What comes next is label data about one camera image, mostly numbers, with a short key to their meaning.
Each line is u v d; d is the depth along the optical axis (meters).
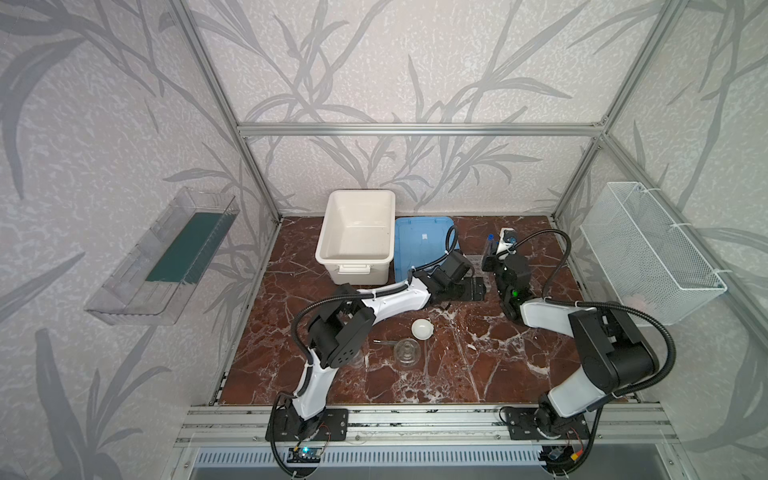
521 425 0.74
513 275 0.69
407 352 0.80
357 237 1.12
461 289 0.79
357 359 0.85
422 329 0.89
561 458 0.73
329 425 0.73
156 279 0.63
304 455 0.71
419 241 1.12
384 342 0.87
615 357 0.46
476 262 0.88
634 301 0.73
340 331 0.50
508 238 0.77
